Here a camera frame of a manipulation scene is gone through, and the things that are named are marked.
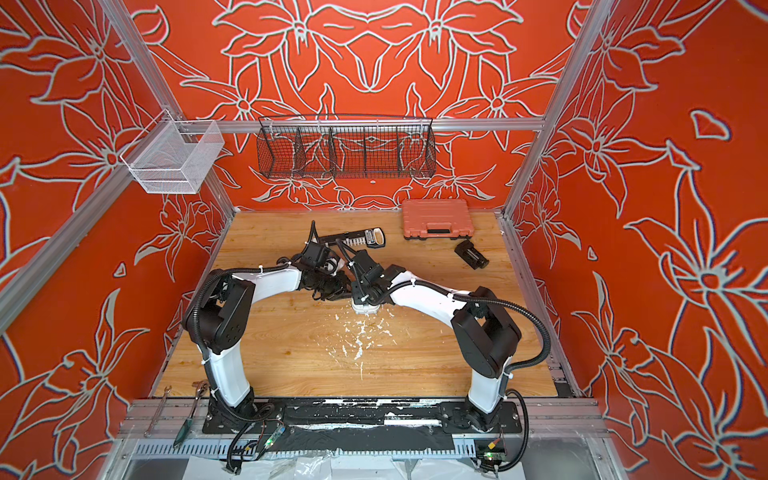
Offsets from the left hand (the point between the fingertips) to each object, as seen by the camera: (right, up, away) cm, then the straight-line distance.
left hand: (357, 290), depth 93 cm
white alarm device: (+3, -5, -4) cm, 7 cm away
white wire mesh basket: (-58, +43, -1) cm, 72 cm away
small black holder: (+38, +12, +10) cm, 42 cm away
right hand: (+1, +2, -5) cm, 6 cm away
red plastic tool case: (+34, +24, +17) cm, 45 cm away
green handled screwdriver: (-41, -30, -21) cm, 55 cm away
